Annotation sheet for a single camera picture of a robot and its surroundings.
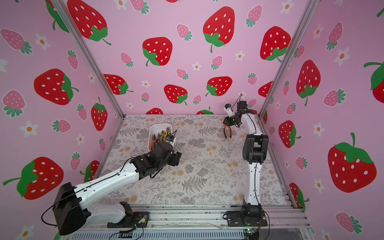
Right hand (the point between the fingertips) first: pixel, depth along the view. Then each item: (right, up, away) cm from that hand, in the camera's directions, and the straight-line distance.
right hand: (233, 122), depth 106 cm
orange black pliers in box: (-56, -13, -4) cm, 58 cm away
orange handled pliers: (-6, -6, -2) cm, 8 cm away
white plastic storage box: (-57, -5, +4) cm, 58 cm away
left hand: (-36, -18, -26) cm, 48 cm away
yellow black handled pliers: (-47, -8, -1) cm, 48 cm away
